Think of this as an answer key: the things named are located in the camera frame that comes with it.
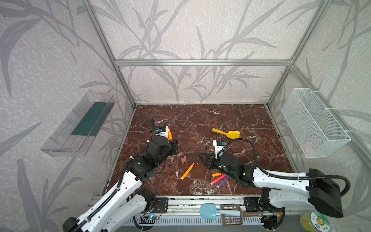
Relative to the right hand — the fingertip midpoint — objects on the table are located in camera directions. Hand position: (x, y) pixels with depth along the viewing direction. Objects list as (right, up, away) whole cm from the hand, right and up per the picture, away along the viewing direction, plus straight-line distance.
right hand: (200, 151), depth 76 cm
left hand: (-11, +8, -1) cm, 13 cm away
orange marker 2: (-7, -14, +9) cm, 18 cm away
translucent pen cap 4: (-9, -8, +14) cm, 18 cm away
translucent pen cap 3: (-11, -9, +13) cm, 19 cm away
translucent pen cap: (-17, -9, +14) cm, 24 cm away
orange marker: (-15, +9, -6) cm, 19 cm away
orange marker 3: (+10, -15, +7) cm, 20 cm away
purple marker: (+13, -19, +5) cm, 24 cm away
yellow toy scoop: (+23, +6, +26) cm, 35 cm away
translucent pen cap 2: (-13, -6, +16) cm, 21 cm away
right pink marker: (+10, -18, +7) cm, 22 cm away
